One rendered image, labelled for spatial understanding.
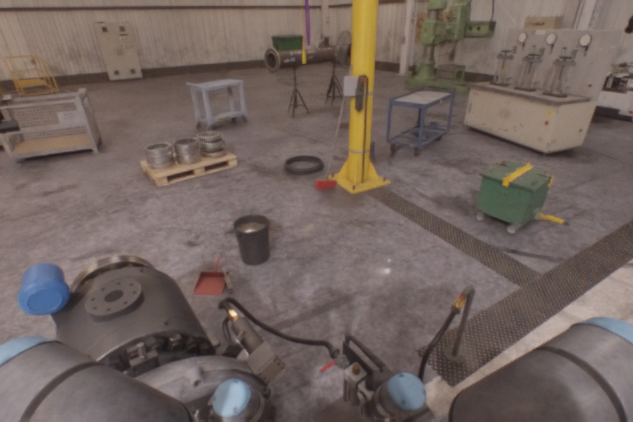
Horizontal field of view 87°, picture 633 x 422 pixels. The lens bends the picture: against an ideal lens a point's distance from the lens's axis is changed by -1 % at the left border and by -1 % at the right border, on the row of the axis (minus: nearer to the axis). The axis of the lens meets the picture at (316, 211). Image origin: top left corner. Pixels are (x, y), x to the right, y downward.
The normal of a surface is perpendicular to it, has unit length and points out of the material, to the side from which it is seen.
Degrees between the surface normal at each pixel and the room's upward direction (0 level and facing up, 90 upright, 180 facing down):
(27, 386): 15
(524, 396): 37
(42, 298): 90
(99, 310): 0
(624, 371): 25
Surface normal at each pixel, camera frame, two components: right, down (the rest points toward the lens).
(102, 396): 0.47, -0.78
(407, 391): 0.12, -0.68
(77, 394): 0.24, -0.83
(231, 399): -0.15, -0.67
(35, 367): 0.01, -0.91
